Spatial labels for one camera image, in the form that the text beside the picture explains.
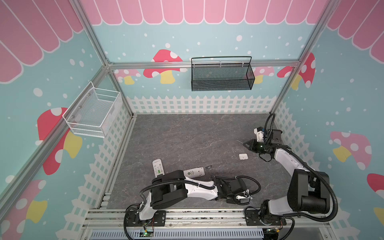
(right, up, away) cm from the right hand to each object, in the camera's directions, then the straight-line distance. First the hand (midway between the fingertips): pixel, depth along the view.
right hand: (244, 143), depth 90 cm
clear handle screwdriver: (-2, +1, +5) cm, 6 cm away
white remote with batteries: (-30, -17, -2) cm, 35 cm away
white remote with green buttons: (-53, -14, 0) cm, 54 cm away
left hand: (-7, -27, -8) cm, 29 cm away
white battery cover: (+1, -9, +7) cm, 11 cm away
